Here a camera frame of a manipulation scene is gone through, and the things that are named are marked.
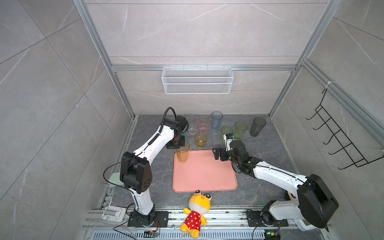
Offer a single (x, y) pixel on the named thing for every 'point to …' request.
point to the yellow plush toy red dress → (199, 203)
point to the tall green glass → (240, 129)
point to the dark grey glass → (258, 124)
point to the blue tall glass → (216, 118)
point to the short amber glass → (200, 139)
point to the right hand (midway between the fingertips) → (218, 147)
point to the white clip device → (114, 213)
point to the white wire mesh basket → (197, 80)
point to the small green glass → (226, 130)
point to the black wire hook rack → (358, 159)
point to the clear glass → (192, 131)
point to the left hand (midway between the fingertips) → (177, 143)
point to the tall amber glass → (182, 152)
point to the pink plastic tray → (201, 171)
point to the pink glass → (203, 125)
